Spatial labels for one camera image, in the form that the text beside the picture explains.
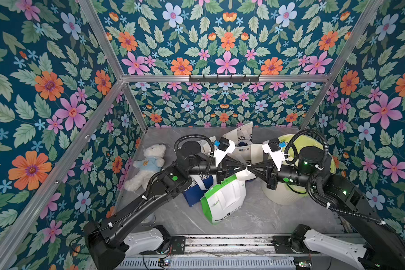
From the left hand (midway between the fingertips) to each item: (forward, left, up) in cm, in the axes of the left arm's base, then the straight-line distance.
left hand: (245, 169), depth 54 cm
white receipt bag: (+1, -1, -5) cm, 5 cm away
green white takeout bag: (-1, +7, -21) cm, 22 cm away
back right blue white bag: (+32, -7, -24) cm, 41 cm away
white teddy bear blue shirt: (+23, +45, -31) cm, 59 cm away
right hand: (+2, -3, 0) cm, 4 cm away
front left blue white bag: (+5, +16, -20) cm, 26 cm away
